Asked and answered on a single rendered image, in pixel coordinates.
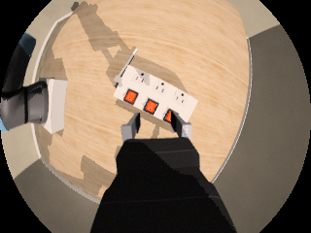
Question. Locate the white power strip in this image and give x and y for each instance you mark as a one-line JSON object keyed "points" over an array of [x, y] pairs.
{"points": [[151, 94]]}

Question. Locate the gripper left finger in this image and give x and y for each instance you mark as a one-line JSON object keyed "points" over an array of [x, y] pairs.
{"points": [[129, 130]]}

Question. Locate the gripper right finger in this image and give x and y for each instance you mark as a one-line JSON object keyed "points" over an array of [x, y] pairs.
{"points": [[182, 128]]}

